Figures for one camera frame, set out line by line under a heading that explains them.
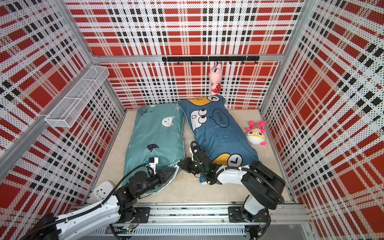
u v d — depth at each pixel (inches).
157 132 38.9
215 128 35.7
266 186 17.3
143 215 29.0
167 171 30.0
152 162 29.0
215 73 35.5
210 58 34.8
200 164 25.1
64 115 27.0
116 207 22.2
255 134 37.8
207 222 28.7
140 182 23.3
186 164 28.5
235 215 28.4
